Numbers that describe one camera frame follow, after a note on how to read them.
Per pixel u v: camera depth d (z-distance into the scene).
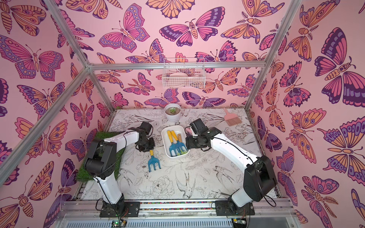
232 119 1.13
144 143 0.81
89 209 0.76
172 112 1.06
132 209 0.73
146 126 0.80
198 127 0.65
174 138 1.00
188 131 1.03
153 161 0.92
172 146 0.97
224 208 0.74
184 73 0.95
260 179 0.41
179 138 1.00
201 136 0.62
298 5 0.69
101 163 0.50
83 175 0.83
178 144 0.97
